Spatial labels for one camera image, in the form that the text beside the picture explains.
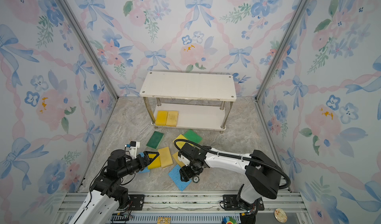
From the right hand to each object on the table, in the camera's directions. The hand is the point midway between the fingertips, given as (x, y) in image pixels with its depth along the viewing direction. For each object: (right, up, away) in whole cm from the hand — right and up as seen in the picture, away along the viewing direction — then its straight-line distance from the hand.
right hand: (184, 176), depth 79 cm
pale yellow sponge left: (-12, +7, +8) cm, 16 cm away
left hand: (-15, +12, -3) cm, 19 cm away
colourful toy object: (+21, -16, -10) cm, 28 cm away
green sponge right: (+3, +18, +19) cm, 27 cm away
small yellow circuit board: (-9, -16, -10) cm, 21 cm away
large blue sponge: (-5, -1, +2) cm, 6 cm away
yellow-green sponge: (-1, +20, -12) cm, 23 cm away
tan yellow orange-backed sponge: (-9, +30, +19) cm, 37 cm away
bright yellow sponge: (-16, +30, +18) cm, 39 cm away
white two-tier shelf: (+12, +44, +38) cm, 59 cm away
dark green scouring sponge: (-20, +16, +16) cm, 30 cm away
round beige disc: (+46, -15, -8) cm, 49 cm away
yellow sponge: (-4, +8, -1) cm, 9 cm away
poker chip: (+6, -3, +3) cm, 7 cm away
